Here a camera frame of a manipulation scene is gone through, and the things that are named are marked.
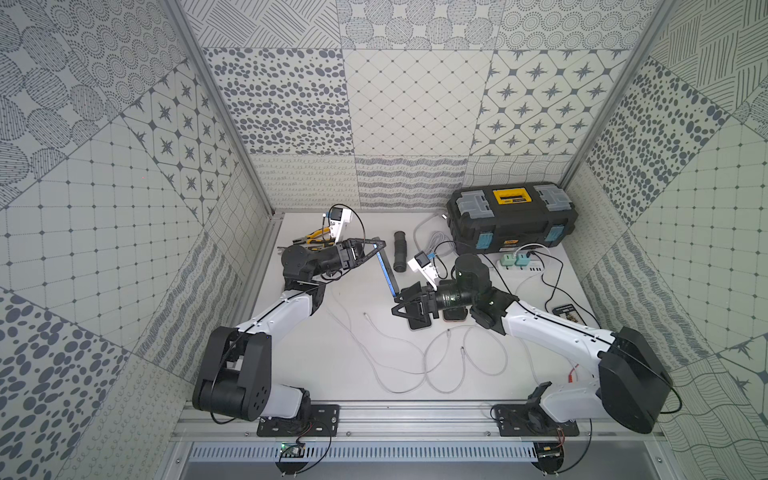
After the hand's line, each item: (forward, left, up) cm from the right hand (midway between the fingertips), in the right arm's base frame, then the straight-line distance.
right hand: (395, 307), depth 69 cm
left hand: (+11, +5, +11) cm, 17 cm away
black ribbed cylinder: (+32, -1, -19) cm, 37 cm away
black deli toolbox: (+35, -33, -6) cm, 48 cm away
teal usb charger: (+26, -41, -17) cm, 52 cm away
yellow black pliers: (+37, +33, -18) cm, 52 cm away
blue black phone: (+8, +2, +4) cm, 9 cm away
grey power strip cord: (+44, -6, -22) cm, 50 cm away
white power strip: (+26, -46, -20) cm, 57 cm away
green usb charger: (+26, -37, -17) cm, 48 cm away
